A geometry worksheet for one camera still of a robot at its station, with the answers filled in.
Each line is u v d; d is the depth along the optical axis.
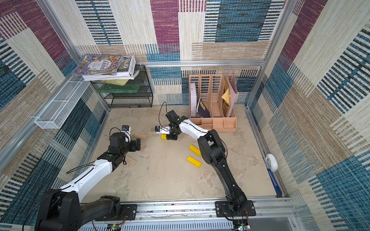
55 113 0.72
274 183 0.83
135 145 0.78
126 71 0.80
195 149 0.95
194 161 0.89
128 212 0.73
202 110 1.05
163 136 0.98
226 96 0.92
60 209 0.45
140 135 1.01
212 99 1.19
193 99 0.99
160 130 0.88
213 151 0.61
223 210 0.73
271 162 0.86
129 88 0.99
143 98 1.19
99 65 0.81
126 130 0.75
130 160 0.89
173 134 0.89
